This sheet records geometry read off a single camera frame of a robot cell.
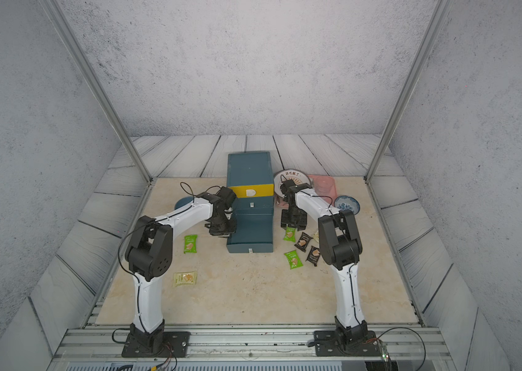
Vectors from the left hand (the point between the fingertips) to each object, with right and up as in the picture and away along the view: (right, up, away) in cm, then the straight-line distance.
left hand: (236, 235), depth 95 cm
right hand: (+23, +4, +3) cm, 23 cm away
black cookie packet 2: (+31, -7, -4) cm, 32 cm away
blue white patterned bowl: (+49, +13, +12) cm, 53 cm away
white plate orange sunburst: (+28, +26, +23) cm, 45 cm away
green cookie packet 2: (+22, 0, +3) cm, 22 cm away
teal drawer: (+7, 0, +1) cm, 7 cm away
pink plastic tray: (+40, +21, +15) cm, 47 cm away
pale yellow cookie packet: (-18, -14, -9) cm, 25 cm away
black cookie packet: (+28, -2, +1) cm, 28 cm away
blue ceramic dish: (-26, +13, +12) cm, 32 cm away
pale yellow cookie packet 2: (+33, -1, +3) cm, 33 cm away
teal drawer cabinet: (+6, +24, -3) cm, 25 cm away
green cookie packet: (+23, -9, -4) cm, 25 cm away
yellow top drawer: (+7, +18, -5) cm, 20 cm away
